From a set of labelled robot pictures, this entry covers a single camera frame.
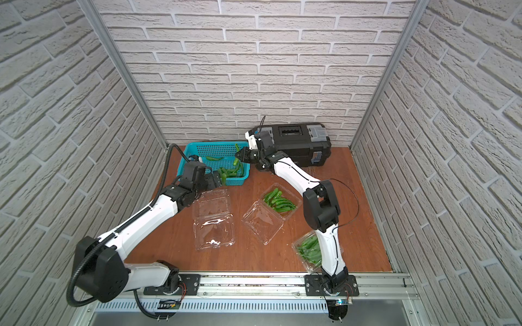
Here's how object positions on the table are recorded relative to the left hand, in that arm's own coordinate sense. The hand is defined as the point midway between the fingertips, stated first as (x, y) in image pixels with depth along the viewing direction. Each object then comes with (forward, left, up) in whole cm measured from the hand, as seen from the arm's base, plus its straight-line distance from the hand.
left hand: (213, 174), depth 84 cm
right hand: (+11, -10, +2) cm, 15 cm away
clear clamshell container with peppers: (-15, +1, -17) cm, 22 cm away
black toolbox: (+19, -42, -1) cm, 46 cm away
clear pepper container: (-27, -40, -14) cm, 50 cm away
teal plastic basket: (+25, +3, -17) cm, 31 cm away
